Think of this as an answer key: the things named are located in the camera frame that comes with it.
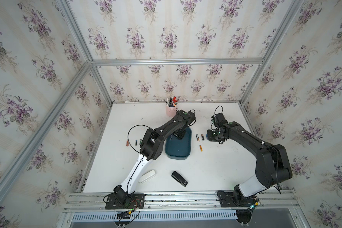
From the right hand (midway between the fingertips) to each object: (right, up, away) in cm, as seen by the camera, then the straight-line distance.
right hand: (211, 137), depth 91 cm
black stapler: (-20, -22, -13) cm, 32 cm away
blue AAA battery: (-5, +3, -9) cm, 11 cm away
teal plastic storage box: (-23, -7, 0) cm, 24 cm away
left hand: (-23, -1, +6) cm, 23 cm away
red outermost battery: (-56, -4, +5) cm, 57 cm away
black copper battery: (-4, +1, +8) cm, 9 cm away
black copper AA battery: (-7, -1, +8) cm, 11 cm away
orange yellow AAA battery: (-6, -7, +2) cm, 10 cm away
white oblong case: (-40, -20, -12) cm, 46 cm away
